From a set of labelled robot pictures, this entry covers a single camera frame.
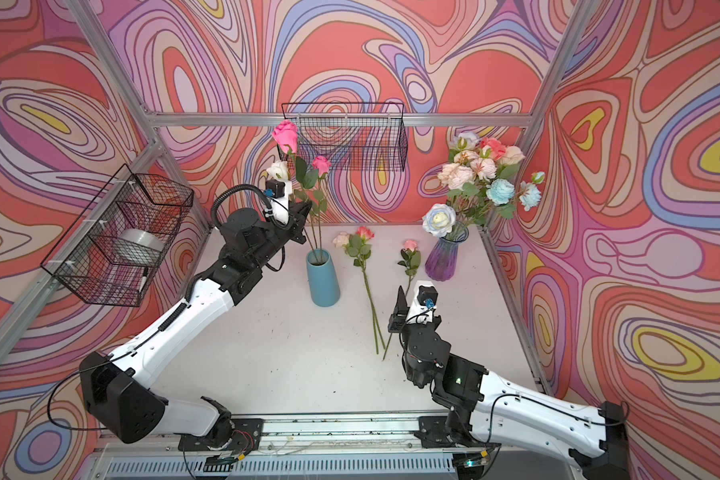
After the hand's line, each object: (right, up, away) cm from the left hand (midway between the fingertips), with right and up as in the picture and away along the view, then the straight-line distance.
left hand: (311, 200), depth 69 cm
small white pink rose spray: (+10, -10, +42) cm, 44 cm away
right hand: (+23, -22, -1) cm, 32 cm away
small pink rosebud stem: (+30, -15, +37) cm, 50 cm away
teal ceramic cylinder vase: (0, -23, +21) cm, 31 cm away
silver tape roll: (-43, -9, +4) cm, 44 cm away
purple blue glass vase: (+38, -15, +27) cm, 49 cm away
